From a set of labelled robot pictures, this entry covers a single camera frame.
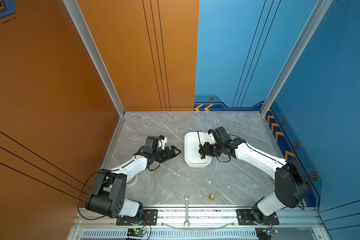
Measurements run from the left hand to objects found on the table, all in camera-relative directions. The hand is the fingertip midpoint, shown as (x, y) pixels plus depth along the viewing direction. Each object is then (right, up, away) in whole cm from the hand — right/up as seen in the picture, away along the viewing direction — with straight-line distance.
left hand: (176, 152), depth 88 cm
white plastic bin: (+10, -4, +11) cm, 15 cm away
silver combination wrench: (+6, -31, -14) cm, 35 cm away
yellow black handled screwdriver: (+15, -1, -6) cm, 16 cm away
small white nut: (+30, -18, -5) cm, 35 cm away
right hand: (+14, +1, -3) cm, 14 cm away
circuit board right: (+43, -35, -17) cm, 58 cm away
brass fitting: (+19, -21, -11) cm, 31 cm away
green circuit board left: (-18, -35, -17) cm, 43 cm away
